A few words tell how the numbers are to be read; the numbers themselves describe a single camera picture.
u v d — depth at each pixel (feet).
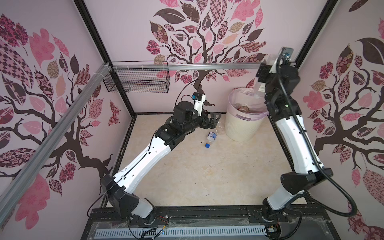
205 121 1.90
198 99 1.85
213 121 1.88
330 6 2.28
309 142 1.41
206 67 4.53
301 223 2.25
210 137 3.30
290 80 1.39
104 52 2.73
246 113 2.68
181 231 2.29
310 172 1.37
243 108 3.20
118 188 1.29
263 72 1.83
